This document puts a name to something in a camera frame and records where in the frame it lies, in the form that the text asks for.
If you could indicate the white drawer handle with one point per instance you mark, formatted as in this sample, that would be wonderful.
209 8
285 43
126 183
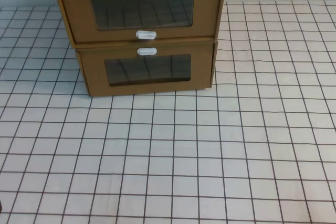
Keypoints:
149 51
146 35

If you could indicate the brown shoebox drawer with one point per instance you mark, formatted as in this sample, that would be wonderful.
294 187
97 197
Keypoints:
91 21

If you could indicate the lower brown cardboard shoebox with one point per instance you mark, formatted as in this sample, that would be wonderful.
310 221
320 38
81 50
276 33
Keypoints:
121 71

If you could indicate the white grid-pattern tablecloth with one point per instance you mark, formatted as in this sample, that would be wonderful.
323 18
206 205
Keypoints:
256 147

